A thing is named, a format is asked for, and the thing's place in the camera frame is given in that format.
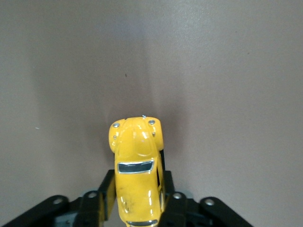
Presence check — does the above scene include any yellow beetle toy car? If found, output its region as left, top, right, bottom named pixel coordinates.
left=108, top=115, right=165, bottom=227

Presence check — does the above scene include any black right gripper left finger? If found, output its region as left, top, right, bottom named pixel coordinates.
left=0, top=169, right=118, bottom=227

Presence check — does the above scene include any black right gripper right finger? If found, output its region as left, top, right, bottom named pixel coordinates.
left=160, top=170, right=286, bottom=227

